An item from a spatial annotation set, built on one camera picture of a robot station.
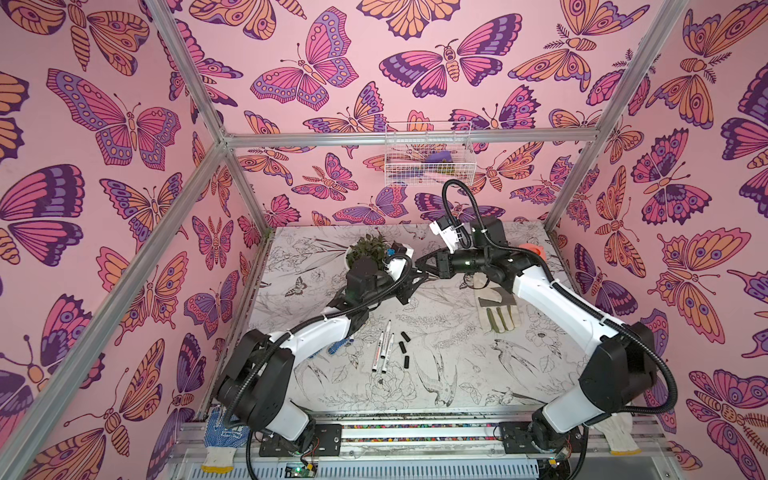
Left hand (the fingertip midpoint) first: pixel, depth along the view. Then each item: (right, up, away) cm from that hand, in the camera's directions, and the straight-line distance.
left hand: (427, 269), depth 77 cm
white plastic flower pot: (-24, +3, +16) cm, 29 cm away
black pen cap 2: (-6, -24, +13) cm, 28 cm away
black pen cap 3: (-5, -27, +9) cm, 29 cm away
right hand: (-2, +2, 0) cm, 3 cm away
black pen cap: (-5, -22, +15) cm, 27 cm away
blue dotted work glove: (-27, -25, +13) cm, 39 cm away
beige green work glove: (+25, -13, +21) cm, 35 cm away
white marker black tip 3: (-10, -26, +11) cm, 30 cm away
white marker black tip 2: (-11, -22, +13) cm, 28 cm away
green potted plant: (-16, +6, +14) cm, 22 cm away
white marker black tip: (-14, -26, +10) cm, 31 cm away
